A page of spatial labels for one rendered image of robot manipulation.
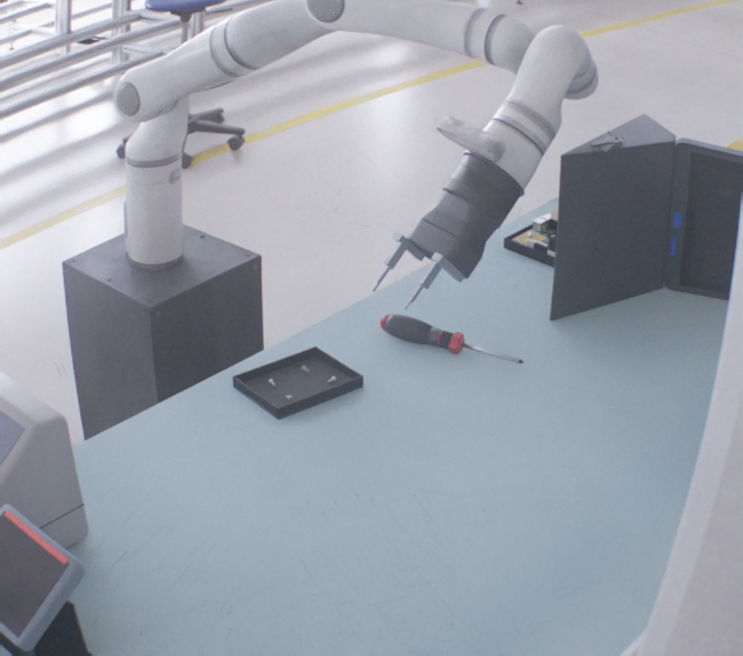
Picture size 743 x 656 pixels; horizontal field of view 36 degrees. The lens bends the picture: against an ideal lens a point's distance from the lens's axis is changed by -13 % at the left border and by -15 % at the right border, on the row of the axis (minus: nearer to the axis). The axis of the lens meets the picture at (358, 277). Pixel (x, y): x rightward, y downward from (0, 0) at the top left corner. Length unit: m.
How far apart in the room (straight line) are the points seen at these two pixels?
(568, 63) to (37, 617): 0.88
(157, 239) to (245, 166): 2.78
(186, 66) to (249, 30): 0.13
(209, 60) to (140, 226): 0.33
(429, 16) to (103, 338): 0.80
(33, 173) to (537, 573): 3.96
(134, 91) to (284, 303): 1.95
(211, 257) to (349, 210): 2.34
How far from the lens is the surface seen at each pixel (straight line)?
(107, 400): 2.05
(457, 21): 1.47
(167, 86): 1.79
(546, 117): 1.39
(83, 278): 1.96
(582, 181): 1.44
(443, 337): 1.41
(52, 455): 1.04
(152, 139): 1.89
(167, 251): 1.94
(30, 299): 3.81
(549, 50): 1.40
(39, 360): 3.46
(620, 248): 1.52
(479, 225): 1.36
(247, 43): 1.67
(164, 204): 1.91
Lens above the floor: 1.69
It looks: 26 degrees down
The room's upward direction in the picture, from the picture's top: 1 degrees clockwise
